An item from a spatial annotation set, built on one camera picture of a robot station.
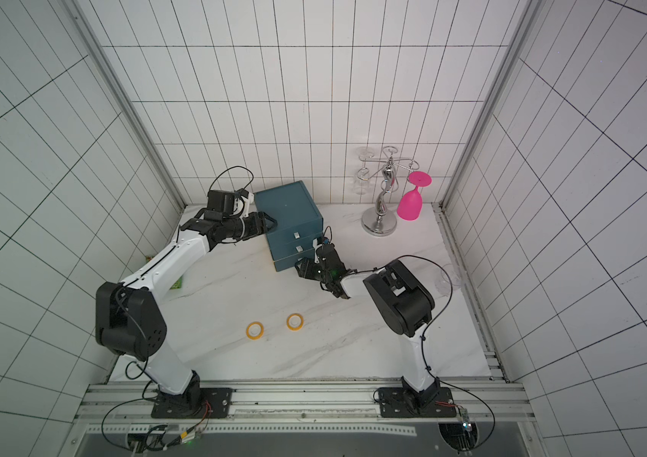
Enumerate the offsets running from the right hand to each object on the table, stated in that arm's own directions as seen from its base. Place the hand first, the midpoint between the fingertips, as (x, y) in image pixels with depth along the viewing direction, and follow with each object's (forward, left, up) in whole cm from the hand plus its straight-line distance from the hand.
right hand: (291, 267), depth 97 cm
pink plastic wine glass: (+18, -40, +14) cm, 47 cm away
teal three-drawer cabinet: (+8, -3, +14) cm, 17 cm away
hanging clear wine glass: (+34, -24, +10) cm, 43 cm away
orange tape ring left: (-23, +7, -4) cm, 25 cm away
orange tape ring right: (-19, -5, -4) cm, 20 cm away
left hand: (+4, +6, +16) cm, 17 cm away
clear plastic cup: (+1, -55, -1) cm, 55 cm away
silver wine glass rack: (+25, -33, -2) cm, 41 cm away
